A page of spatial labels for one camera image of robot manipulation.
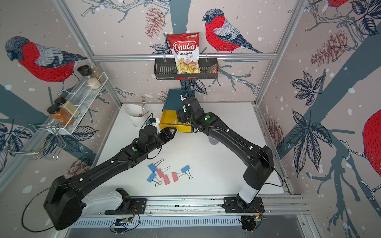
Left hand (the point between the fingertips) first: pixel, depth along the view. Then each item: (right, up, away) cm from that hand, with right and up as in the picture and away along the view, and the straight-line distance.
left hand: (178, 127), depth 77 cm
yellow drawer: (-7, +4, +13) cm, 16 cm away
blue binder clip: (-16, -24, +9) cm, 30 cm away
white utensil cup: (-34, +10, +26) cm, 44 cm away
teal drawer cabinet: (-4, +16, +15) cm, 22 cm away
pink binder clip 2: (-7, -30, +5) cm, 31 cm away
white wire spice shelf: (-58, +18, +8) cm, 61 cm away
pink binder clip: (-11, -27, +8) cm, 30 cm away
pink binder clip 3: (-2, -29, +7) cm, 29 cm away
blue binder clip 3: (+4, -26, +9) cm, 27 cm away
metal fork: (-28, +16, +27) cm, 42 cm away
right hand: (+2, +10, +1) cm, 10 cm away
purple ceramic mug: (+21, -10, +16) cm, 28 cm away
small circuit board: (-26, -45, -7) cm, 53 cm away
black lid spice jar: (-50, +27, +6) cm, 57 cm away
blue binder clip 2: (-15, -29, +5) cm, 33 cm away
